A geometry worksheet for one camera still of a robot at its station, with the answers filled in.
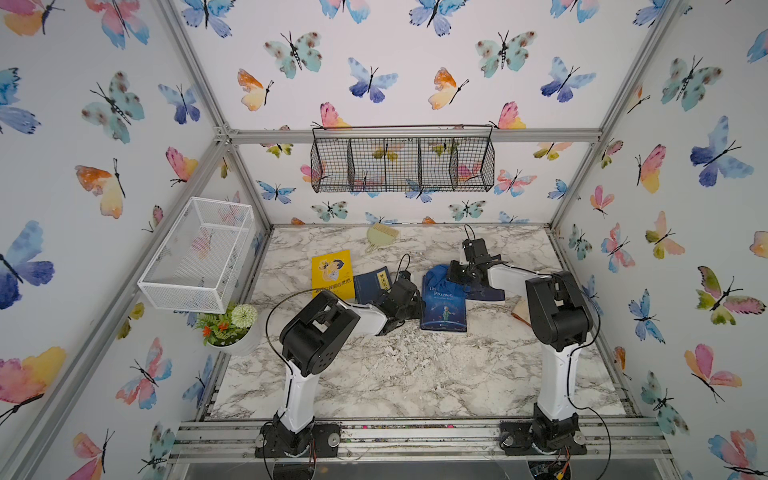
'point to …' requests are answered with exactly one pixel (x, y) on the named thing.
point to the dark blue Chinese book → (370, 286)
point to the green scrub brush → (380, 235)
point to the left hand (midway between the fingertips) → (429, 304)
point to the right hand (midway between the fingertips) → (450, 270)
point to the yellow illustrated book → (333, 272)
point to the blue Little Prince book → (444, 308)
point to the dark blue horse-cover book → (486, 294)
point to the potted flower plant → (237, 332)
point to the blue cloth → (437, 275)
